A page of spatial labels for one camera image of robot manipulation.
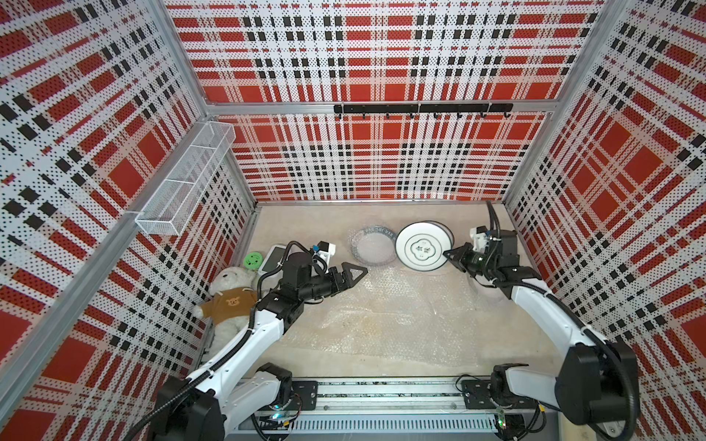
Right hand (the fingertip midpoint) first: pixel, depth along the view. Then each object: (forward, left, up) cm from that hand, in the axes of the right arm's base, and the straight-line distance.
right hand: (446, 252), depth 83 cm
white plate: (+3, +7, -1) cm, 8 cm away
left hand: (-9, +25, +3) cm, 27 cm away
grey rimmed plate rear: (+14, +22, -15) cm, 30 cm away
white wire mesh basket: (+16, +90, +5) cm, 92 cm away
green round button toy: (+6, +66, -13) cm, 68 cm away
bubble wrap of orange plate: (-13, +5, -17) cm, 22 cm away
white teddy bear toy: (-11, +66, -9) cm, 68 cm away
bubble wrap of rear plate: (+18, +31, -12) cm, 38 cm away
